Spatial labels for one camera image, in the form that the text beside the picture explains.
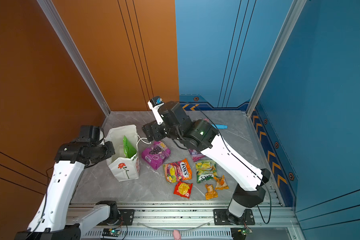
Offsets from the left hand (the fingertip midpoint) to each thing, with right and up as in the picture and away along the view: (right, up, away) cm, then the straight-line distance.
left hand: (112, 149), depth 73 cm
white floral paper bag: (+5, -10, +1) cm, 11 cm away
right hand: (+22, +12, -13) cm, 28 cm away
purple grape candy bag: (+18, -6, +17) cm, 25 cm away
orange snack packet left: (+49, -25, +8) cm, 56 cm away
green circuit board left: (0, -40, -2) cm, 40 cm away
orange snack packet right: (+56, -21, +10) cm, 60 cm away
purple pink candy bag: (+43, -7, +21) cm, 48 cm away
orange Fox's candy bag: (+32, -15, +13) cm, 37 cm away
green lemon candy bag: (+47, -15, +14) cm, 52 cm away
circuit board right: (+62, -40, -2) cm, 74 cm away
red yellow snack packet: (+34, -23, +8) cm, 42 cm away
